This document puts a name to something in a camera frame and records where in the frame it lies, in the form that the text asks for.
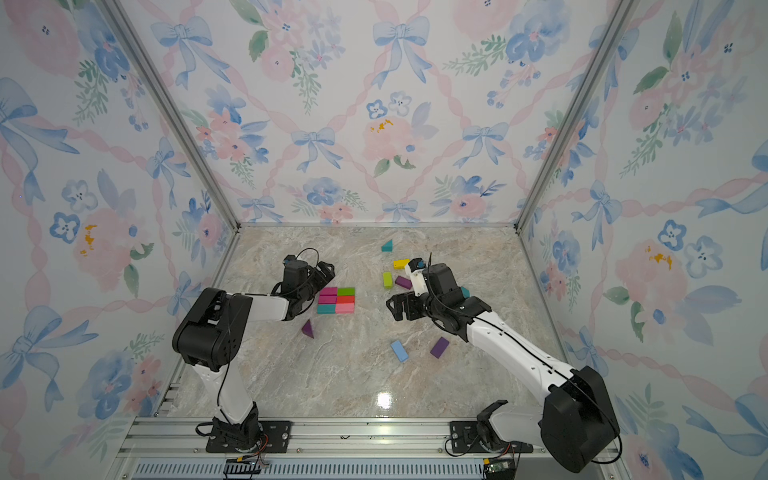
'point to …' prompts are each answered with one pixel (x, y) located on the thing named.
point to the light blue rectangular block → (399, 350)
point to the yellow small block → (400, 263)
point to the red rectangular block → (345, 299)
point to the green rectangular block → (346, 291)
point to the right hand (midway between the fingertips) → (404, 298)
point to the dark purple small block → (404, 282)
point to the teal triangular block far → (388, 246)
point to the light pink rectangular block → (345, 308)
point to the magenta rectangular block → (329, 291)
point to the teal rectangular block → (327, 308)
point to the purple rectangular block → (439, 347)
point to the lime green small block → (388, 280)
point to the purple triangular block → (307, 328)
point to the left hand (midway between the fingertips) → (330, 270)
